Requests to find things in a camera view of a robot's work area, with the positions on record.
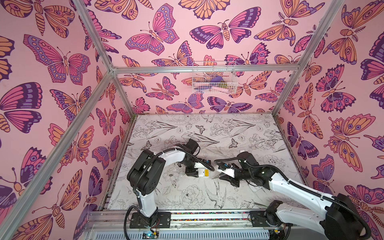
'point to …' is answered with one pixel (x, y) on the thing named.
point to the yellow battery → (206, 172)
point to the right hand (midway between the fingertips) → (221, 172)
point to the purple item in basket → (217, 79)
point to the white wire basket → (203, 71)
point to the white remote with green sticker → (203, 173)
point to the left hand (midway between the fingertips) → (198, 168)
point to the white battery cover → (241, 151)
